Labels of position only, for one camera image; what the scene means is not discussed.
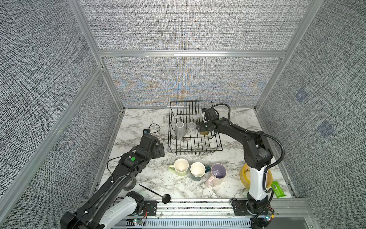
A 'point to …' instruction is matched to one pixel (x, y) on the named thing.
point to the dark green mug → (198, 170)
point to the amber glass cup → (204, 133)
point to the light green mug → (180, 167)
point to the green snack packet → (278, 189)
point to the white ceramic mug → (180, 130)
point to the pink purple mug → (218, 172)
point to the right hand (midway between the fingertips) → (203, 120)
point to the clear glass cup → (191, 128)
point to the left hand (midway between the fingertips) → (157, 146)
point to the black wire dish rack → (183, 138)
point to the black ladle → (166, 198)
